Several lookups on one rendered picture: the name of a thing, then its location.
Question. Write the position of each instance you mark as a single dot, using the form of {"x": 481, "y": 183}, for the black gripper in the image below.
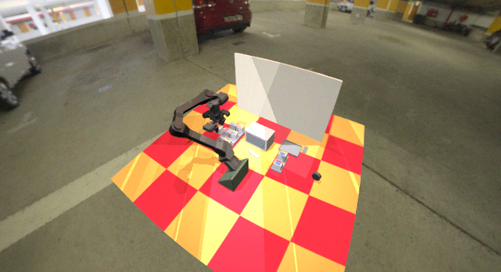
{"x": 217, "y": 117}

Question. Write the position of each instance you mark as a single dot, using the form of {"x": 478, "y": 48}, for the grey flat panel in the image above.
{"x": 298, "y": 99}

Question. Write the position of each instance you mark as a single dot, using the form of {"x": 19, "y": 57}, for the white flat bar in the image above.
{"x": 255, "y": 155}

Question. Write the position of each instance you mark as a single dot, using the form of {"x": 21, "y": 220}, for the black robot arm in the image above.
{"x": 181, "y": 130}

